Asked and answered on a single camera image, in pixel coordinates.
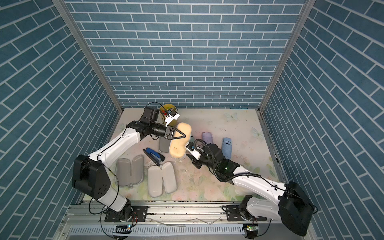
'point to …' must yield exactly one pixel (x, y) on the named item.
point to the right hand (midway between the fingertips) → (190, 151)
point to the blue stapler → (155, 156)
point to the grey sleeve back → (164, 144)
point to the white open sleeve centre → (155, 174)
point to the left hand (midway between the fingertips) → (186, 137)
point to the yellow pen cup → (165, 108)
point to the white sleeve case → (177, 147)
